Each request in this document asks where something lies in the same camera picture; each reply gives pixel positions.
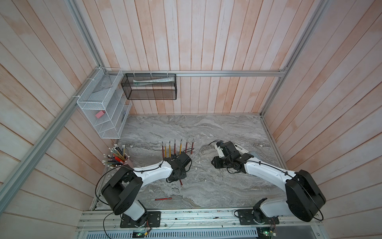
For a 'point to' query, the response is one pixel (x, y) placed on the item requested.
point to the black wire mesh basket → (150, 86)
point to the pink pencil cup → (128, 162)
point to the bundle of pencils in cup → (118, 158)
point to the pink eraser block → (100, 114)
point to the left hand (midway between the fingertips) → (180, 177)
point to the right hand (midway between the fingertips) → (213, 161)
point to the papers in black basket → (141, 82)
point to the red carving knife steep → (192, 147)
